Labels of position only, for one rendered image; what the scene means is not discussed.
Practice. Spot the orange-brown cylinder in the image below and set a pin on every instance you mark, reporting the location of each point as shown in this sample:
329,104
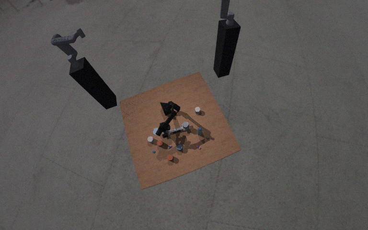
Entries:
160,143
170,157

